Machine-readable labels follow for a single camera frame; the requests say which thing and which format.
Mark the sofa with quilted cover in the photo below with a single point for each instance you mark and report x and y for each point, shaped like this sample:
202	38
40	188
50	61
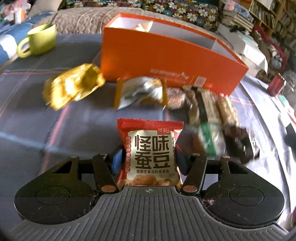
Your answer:
89	20

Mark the orange white bottle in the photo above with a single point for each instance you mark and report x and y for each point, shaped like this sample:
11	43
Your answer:
19	15

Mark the green ceramic mug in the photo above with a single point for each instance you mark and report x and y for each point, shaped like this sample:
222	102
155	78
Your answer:
39	40

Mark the pink plastic bag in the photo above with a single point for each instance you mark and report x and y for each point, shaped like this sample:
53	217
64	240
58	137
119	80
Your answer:
10	7

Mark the red-ended wrapped snack bar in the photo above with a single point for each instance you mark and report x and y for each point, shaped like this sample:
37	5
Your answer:
227	111

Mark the green clear snack packet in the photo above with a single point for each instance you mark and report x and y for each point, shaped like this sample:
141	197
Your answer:
208	139

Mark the white box beside sofa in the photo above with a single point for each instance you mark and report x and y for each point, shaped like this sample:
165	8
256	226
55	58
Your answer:
246	48

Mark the beige wrapped snack bar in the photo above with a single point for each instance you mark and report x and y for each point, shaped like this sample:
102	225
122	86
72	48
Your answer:
202	105

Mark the red broad bean snack packet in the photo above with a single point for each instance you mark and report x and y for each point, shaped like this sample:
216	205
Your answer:
150	158

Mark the left floral cushion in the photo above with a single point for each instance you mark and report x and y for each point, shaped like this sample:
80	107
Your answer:
100	3

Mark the red soda can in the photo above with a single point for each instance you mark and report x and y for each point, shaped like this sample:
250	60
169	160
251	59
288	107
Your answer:
277	85

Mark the floral cushion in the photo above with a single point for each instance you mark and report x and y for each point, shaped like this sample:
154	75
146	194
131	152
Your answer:
100	3
199	13

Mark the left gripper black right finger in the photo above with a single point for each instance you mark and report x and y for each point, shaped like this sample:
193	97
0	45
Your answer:
193	167

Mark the yellow snack bag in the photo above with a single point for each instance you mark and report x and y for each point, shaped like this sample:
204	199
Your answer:
72	85

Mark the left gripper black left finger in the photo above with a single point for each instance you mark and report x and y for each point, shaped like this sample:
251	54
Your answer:
104	171

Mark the orange cardboard box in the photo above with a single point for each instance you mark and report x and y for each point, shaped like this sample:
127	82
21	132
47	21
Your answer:
135	46

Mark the blue striped blanket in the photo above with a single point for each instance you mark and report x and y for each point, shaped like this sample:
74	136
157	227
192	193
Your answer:
11	35

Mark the silver orange-edged snack packet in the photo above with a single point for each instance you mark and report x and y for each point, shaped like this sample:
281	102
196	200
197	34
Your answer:
140	90

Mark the wooden bookshelf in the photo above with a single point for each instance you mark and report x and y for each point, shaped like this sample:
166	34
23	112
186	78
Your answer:
276	18

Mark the stack of books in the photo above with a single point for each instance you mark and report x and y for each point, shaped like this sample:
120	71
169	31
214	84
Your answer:
232	13

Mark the round cake in clear wrapper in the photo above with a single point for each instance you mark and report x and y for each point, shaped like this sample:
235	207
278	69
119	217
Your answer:
177	98

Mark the beige pillow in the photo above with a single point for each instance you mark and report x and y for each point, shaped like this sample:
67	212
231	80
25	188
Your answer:
42	6

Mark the right floral cushion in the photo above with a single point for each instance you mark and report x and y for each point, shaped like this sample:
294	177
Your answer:
199	13

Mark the dark wrapped snack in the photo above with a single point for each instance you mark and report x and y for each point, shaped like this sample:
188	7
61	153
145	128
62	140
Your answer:
241	143

